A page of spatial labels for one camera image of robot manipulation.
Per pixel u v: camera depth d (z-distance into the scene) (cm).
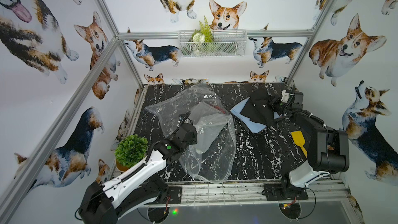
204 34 82
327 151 46
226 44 92
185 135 58
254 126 92
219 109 101
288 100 77
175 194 73
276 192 74
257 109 93
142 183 48
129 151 71
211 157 86
